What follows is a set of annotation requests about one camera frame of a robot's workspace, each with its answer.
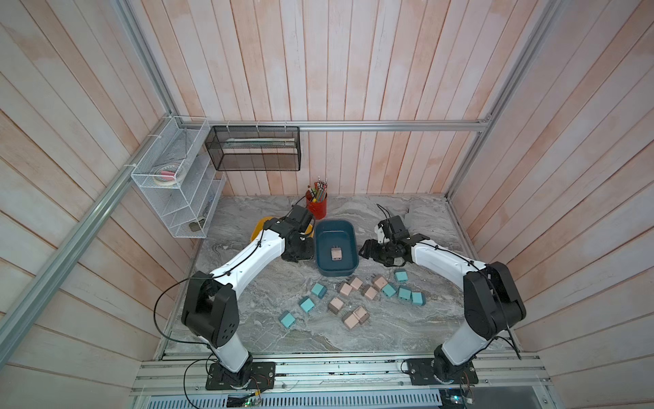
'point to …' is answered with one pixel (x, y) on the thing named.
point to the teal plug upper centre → (318, 290)
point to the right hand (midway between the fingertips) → (364, 252)
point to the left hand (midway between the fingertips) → (305, 258)
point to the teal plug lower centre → (307, 305)
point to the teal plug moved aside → (402, 276)
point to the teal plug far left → (289, 320)
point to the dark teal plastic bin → (341, 233)
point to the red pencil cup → (317, 200)
